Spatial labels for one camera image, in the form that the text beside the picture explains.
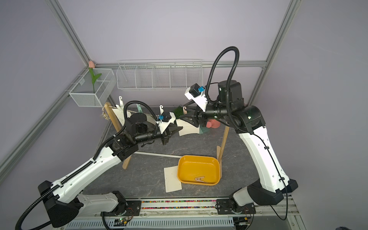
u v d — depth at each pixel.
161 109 0.56
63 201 0.40
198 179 0.82
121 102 0.59
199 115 0.46
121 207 0.66
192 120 0.48
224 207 0.74
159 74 0.99
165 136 0.55
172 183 0.81
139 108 0.58
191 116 0.47
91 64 0.89
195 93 0.43
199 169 0.87
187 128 0.65
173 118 0.53
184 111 0.55
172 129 0.58
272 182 0.37
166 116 0.50
